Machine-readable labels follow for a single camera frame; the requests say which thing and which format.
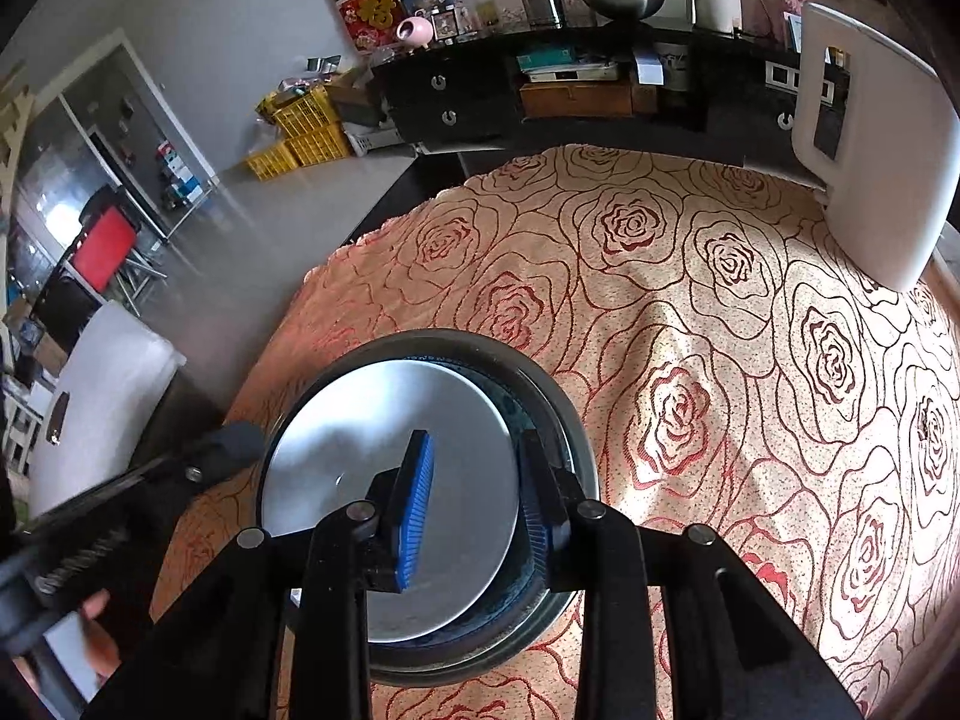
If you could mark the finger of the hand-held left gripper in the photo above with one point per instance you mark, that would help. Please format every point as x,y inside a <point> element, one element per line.
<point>217,454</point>

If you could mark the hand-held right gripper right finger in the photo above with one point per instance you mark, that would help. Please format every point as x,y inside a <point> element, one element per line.
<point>536,532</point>

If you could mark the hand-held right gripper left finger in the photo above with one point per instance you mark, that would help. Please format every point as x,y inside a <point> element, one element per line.
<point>418,517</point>

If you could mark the large stainless steel bowl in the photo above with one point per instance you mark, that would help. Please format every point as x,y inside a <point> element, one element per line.
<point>579,450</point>

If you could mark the small white bowl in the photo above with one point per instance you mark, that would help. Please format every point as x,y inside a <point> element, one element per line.
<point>337,457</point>

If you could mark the person's left hand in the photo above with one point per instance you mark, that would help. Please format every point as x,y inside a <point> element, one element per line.
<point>101,641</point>

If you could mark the white cushioned chair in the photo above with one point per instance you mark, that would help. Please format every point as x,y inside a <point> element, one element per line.
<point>97,390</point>

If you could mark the red chair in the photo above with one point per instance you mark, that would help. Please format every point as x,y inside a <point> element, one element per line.
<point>105,247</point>

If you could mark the rose patterned tablecloth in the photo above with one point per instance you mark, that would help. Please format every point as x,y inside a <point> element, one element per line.
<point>712,360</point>

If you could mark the shelf with boxes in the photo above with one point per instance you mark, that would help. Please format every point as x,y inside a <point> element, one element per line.
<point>180,172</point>

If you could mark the yellow plastic crate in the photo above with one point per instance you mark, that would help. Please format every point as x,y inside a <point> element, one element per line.
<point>304,112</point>
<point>319,145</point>
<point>274,161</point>

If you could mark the white plastic basket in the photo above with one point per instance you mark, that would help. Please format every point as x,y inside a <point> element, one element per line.
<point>375,141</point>

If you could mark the cardboard box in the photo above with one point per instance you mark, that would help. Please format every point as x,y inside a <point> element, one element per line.
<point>354,101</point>

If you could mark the black sideboard cabinet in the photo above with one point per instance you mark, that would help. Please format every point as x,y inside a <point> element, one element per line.
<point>465,105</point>

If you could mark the wooden box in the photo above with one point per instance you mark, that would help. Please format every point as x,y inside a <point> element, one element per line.
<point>585,99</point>

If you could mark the red gift box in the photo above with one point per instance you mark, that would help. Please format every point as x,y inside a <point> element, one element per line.
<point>367,19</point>

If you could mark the pink small pot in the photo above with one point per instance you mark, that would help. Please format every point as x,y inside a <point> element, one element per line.
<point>415,30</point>

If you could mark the small white box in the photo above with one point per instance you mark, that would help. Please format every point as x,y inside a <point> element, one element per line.
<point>649,66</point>

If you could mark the white tall appliance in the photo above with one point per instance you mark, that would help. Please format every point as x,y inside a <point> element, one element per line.
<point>885,165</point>

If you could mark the white power strip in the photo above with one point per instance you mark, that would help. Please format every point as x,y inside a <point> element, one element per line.
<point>780,79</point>

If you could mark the steel mixing bowl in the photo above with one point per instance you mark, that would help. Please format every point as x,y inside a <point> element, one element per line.
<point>619,0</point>

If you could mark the small framed picture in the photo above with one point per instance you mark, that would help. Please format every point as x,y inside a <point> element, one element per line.
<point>793,30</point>

